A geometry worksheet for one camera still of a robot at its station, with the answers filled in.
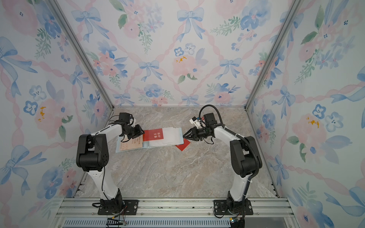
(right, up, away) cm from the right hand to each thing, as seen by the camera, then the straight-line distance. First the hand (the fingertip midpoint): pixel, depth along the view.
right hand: (186, 136), depth 88 cm
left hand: (-30, +2, +12) cm, 33 cm away
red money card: (-2, -8, +10) cm, 13 cm away
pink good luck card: (-40, -5, +7) cm, 41 cm away
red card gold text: (-23, 0, +13) cm, 27 cm away
